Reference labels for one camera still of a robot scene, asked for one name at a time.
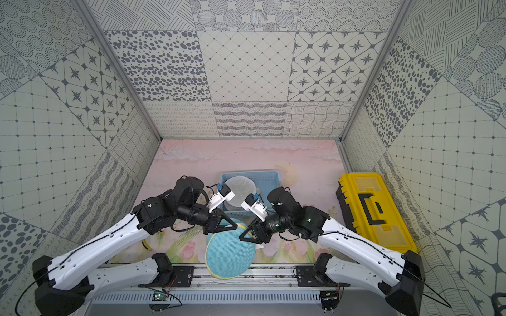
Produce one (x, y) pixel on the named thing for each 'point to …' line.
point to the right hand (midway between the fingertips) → (245, 236)
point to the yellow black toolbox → (373, 212)
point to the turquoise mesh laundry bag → (228, 256)
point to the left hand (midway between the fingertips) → (236, 222)
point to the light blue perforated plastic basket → (265, 181)
